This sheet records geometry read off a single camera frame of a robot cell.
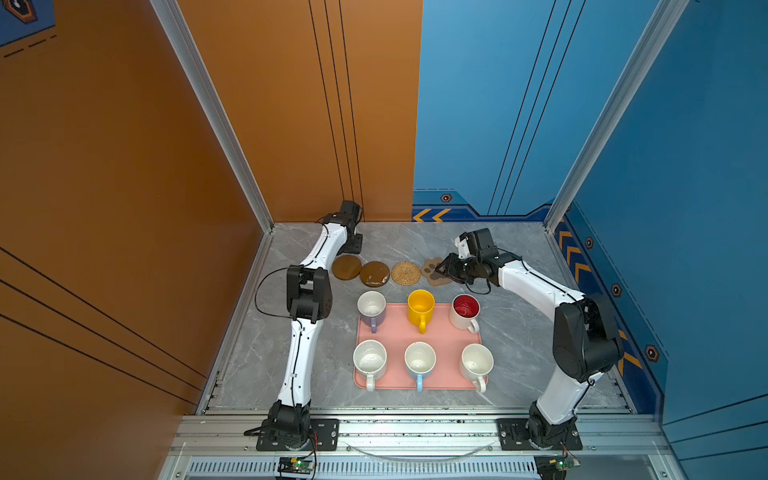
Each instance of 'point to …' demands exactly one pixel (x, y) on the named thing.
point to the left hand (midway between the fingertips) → (350, 244)
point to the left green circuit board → (301, 465)
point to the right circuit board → (564, 463)
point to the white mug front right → (476, 362)
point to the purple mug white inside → (371, 306)
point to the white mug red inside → (464, 311)
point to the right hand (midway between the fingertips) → (437, 270)
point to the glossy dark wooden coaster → (375, 274)
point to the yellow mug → (420, 304)
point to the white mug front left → (370, 360)
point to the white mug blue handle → (420, 362)
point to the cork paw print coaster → (435, 278)
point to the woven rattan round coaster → (405, 273)
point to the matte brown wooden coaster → (346, 267)
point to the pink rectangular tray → (396, 333)
